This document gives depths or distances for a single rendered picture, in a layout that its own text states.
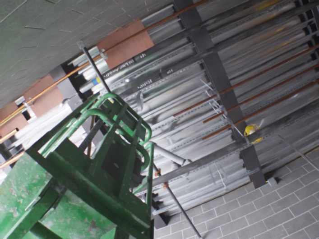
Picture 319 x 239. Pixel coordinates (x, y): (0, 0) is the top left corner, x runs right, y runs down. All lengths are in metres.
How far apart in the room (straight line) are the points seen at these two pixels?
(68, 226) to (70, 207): 0.12
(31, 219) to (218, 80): 2.47
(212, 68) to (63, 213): 2.32
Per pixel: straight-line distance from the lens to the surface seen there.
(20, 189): 1.00
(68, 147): 0.99
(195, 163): 2.41
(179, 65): 2.33
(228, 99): 2.88
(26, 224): 0.89
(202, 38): 2.70
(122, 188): 0.99
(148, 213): 1.20
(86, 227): 1.00
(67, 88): 2.96
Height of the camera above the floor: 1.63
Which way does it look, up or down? 70 degrees up
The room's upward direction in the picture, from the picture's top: straight up
